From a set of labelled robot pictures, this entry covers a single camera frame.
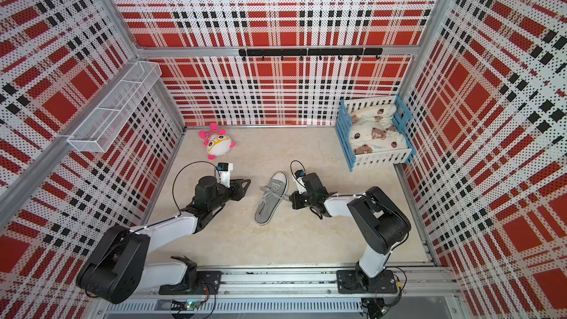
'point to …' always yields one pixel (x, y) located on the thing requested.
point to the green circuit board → (188, 305)
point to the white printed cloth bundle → (372, 129)
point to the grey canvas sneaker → (267, 206)
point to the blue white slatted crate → (404, 121)
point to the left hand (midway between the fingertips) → (250, 180)
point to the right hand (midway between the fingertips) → (294, 196)
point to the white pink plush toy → (216, 141)
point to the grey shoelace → (272, 187)
